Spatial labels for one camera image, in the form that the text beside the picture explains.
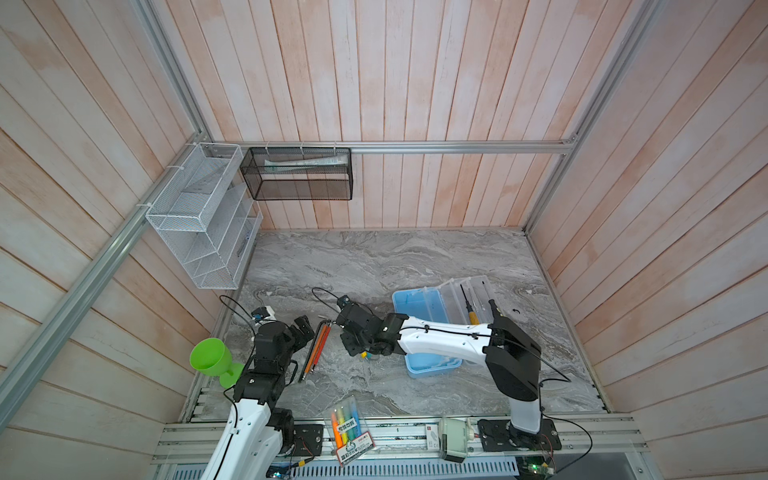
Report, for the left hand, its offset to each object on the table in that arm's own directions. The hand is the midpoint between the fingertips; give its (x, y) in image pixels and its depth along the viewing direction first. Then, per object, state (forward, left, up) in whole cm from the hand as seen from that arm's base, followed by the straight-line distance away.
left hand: (296, 329), depth 82 cm
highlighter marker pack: (-25, -16, -8) cm, 30 cm away
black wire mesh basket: (+53, +5, +15) cm, 55 cm away
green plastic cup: (-10, +18, +6) cm, 21 cm away
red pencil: (-1, -6, -11) cm, 12 cm away
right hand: (0, -14, -3) cm, 15 cm away
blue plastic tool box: (+9, -48, 0) cm, 49 cm away
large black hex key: (-1, -3, -10) cm, 10 cm away
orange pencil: (-3, -4, -9) cm, 11 cm away
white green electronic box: (-25, -41, -5) cm, 48 cm away
